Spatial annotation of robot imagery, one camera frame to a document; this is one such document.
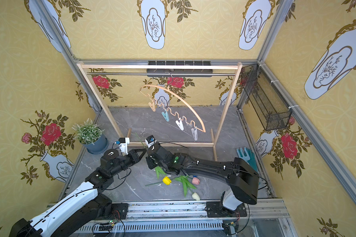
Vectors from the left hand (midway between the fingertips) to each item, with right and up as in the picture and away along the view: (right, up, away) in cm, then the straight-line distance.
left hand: (148, 150), depth 77 cm
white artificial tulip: (+20, -19, +3) cm, 27 cm away
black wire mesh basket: (+68, +25, +9) cm, 73 cm away
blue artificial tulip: (+25, -16, +6) cm, 30 cm away
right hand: (0, -4, -1) cm, 4 cm away
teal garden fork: (+57, -8, +14) cm, 59 cm away
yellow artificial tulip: (+10, -14, -4) cm, 17 cm away
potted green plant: (-35, +7, +9) cm, 37 cm away
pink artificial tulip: (+25, -17, +4) cm, 31 cm away
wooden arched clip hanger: (+10, +32, +44) cm, 55 cm away
